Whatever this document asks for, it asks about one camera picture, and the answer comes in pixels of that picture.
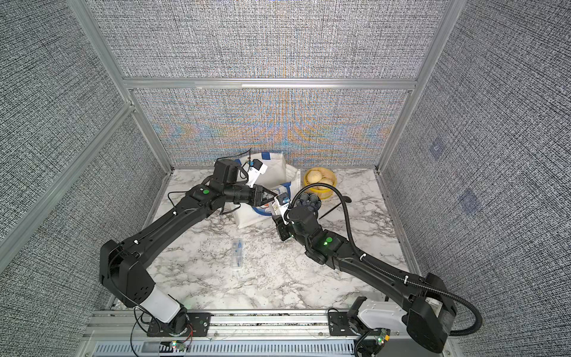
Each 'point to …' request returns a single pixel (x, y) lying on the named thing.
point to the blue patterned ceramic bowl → (309, 199)
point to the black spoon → (346, 198)
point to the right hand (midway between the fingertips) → (278, 209)
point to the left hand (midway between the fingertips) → (279, 194)
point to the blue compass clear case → (237, 253)
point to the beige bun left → (314, 176)
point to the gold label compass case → (276, 208)
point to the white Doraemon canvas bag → (277, 177)
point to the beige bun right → (326, 181)
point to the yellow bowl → (325, 193)
